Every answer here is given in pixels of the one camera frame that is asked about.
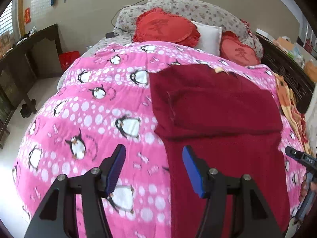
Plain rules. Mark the red bin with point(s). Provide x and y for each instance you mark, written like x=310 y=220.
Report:
x=66 y=59

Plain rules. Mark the pink penguin print quilt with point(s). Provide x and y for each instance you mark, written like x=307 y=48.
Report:
x=104 y=101

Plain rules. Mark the dark wooden desk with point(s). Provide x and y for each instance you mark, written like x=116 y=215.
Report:
x=21 y=68

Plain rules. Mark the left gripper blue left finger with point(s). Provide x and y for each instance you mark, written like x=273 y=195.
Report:
x=56 y=214

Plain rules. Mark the dark red knitted garment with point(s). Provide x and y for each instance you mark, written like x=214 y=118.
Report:
x=230 y=123

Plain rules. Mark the orange patterned blanket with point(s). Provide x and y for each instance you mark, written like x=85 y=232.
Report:
x=296 y=119

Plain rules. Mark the right red heart cushion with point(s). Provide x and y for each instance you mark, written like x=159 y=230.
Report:
x=235 y=51

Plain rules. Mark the dark carved wooden headboard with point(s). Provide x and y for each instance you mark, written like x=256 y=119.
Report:
x=280 y=63

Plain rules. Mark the white square pillow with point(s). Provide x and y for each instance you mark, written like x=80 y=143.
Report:
x=210 y=38

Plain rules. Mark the floral grey bolster pillow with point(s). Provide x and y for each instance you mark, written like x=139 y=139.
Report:
x=194 y=10

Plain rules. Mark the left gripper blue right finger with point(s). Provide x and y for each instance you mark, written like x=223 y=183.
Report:
x=251 y=214

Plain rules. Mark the left red heart cushion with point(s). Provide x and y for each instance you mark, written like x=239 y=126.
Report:
x=158 y=25

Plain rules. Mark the person's right hand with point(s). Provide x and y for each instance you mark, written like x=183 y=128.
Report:
x=313 y=187

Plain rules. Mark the red heart cushion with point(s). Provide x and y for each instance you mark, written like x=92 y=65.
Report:
x=158 y=25
x=235 y=51

